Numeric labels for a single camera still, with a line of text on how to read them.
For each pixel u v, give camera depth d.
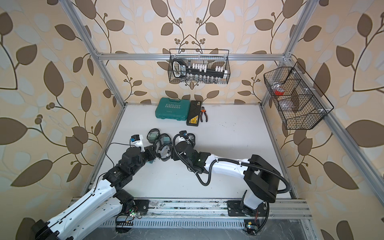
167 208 0.76
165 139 0.98
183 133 0.71
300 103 0.83
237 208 0.72
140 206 0.75
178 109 1.12
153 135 1.01
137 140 0.70
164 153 0.83
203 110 1.16
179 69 0.85
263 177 0.46
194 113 1.15
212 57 0.91
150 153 0.69
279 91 0.81
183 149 0.60
